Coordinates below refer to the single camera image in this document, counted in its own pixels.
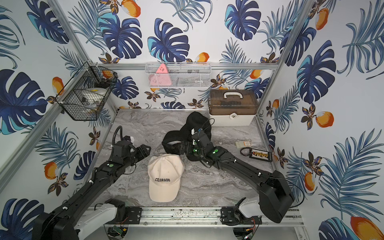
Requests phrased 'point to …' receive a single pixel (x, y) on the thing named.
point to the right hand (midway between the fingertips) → (185, 146)
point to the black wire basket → (85, 94)
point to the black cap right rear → (196, 121)
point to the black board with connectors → (260, 154)
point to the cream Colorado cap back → (165, 171)
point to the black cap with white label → (183, 135)
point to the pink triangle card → (161, 78)
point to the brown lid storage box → (232, 107)
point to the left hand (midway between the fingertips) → (146, 147)
